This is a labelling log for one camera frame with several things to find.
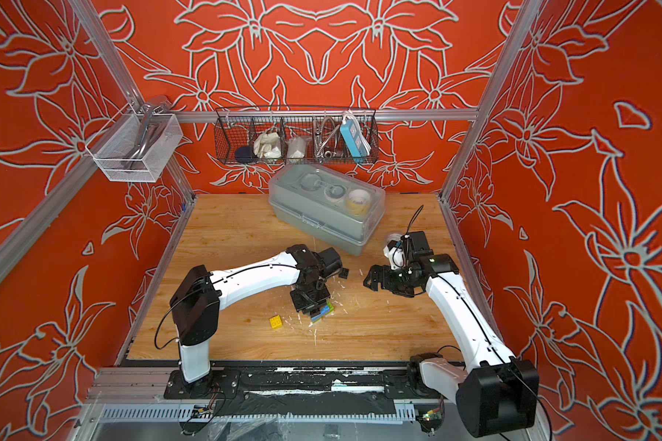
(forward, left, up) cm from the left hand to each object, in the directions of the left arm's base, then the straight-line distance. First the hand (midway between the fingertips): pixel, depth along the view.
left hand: (325, 309), depth 80 cm
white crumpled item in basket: (+46, +23, +25) cm, 58 cm away
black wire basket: (+53, +13, +25) cm, 60 cm away
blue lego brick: (-1, +1, -1) cm, 1 cm away
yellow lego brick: (-3, +15, -6) cm, 16 cm away
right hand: (+6, -13, +8) cm, 16 cm away
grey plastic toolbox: (+31, +2, +12) cm, 33 cm away
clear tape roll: (+32, -24, -5) cm, 41 cm away
